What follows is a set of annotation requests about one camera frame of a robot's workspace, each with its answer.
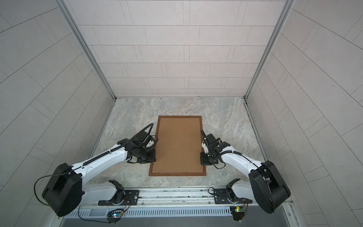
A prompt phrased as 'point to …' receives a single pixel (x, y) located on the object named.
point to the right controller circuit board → (237, 212)
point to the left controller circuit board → (114, 215)
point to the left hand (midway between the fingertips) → (160, 158)
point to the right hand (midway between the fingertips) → (201, 163)
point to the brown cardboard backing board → (177, 149)
